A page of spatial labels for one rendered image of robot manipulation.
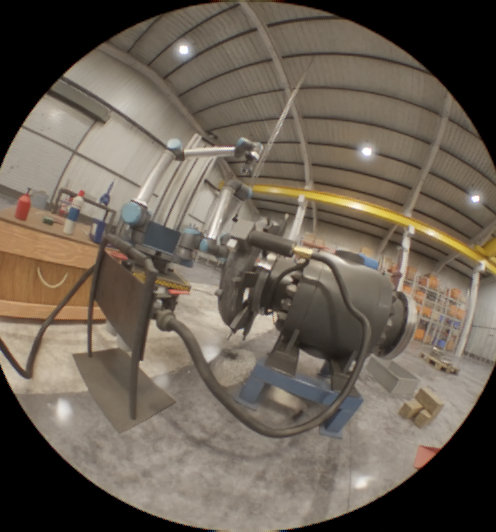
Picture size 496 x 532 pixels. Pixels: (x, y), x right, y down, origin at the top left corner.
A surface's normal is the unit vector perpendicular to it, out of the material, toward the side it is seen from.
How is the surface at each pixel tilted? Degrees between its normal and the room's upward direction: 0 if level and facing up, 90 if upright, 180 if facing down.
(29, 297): 90
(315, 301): 91
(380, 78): 173
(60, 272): 90
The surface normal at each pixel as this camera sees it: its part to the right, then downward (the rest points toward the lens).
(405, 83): -0.40, 0.91
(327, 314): -0.38, -0.01
